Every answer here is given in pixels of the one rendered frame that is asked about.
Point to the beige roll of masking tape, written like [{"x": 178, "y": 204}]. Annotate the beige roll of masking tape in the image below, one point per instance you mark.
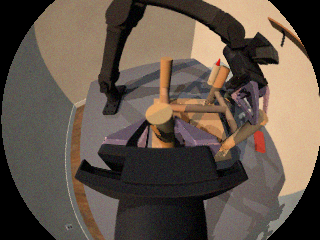
[{"x": 228, "y": 98}]

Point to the flat red block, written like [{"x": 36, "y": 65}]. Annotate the flat red block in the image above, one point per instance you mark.
[{"x": 259, "y": 141}]

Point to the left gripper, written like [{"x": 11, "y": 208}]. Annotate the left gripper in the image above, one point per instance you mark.
[{"x": 251, "y": 82}]

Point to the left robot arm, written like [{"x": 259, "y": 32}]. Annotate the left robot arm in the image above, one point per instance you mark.
[{"x": 121, "y": 13}]

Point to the white glue bottle with red cap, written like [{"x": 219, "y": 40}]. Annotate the white glue bottle with red cap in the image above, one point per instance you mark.
[{"x": 214, "y": 73}]

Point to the cream cylinder with dark end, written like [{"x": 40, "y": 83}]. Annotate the cream cylinder with dark end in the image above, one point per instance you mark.
[{"x": 241, "y": 115}]

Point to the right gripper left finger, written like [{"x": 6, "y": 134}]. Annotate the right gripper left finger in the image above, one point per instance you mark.
[{"x": 130, "y": 135}]

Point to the brown wooden stool legs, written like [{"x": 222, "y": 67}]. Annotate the brown wooden stool legs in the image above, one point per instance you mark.
[{"x": 160, "y": 115}]

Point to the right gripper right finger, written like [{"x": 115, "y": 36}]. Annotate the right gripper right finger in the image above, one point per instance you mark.
[{"x": 193, "y": 136}]

